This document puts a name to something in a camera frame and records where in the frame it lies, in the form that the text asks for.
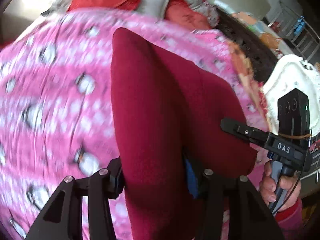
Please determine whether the dark carved wooden headboard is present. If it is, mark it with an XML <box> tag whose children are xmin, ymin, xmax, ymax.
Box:
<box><xmin>216</xmin><ymin>8</ymin><xmax>278</xmax><ymax>83</ymax></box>

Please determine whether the white floral embroidered cushion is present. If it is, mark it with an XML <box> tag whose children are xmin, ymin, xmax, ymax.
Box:
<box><xmin>263</xmin><ymin>54</ymin><xmax>319</xmax><ymax>138</ymax></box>

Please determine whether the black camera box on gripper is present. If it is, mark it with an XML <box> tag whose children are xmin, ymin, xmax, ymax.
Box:
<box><xmin>277</xmin><ymin>88</ymin><xmax>311</xmax><ymax>149</ymax></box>

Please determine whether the dark red fleece garment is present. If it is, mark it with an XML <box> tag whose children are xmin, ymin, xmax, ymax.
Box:
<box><xmin>111</xmin><ymin>28</ymin><xmax>257</xmax><ymax>239</ymax></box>

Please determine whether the red sleeve forearm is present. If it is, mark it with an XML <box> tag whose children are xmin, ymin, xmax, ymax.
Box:
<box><xmin>275</xmin><ymin>198</ymin><xmax>302</xmax><ymax>231</ymax></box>

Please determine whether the pink penguin print blanket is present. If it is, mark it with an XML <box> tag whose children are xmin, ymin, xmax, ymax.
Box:
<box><xmin>1</xmin><ymin>9</ymin><xmax>268</xmax><ymax>239</ymax></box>

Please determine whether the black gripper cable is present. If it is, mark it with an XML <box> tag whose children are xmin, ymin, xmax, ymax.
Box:
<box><xmin>271</xmin><ymin>119</ymin><xmax>313</xmax><ymax>217</ymax></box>

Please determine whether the person's right hand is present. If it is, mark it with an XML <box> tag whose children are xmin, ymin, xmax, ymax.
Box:
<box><xmin>259</xmin><ymin>160</ymin><xmax>302</xmax><ymax>213</ymax></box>

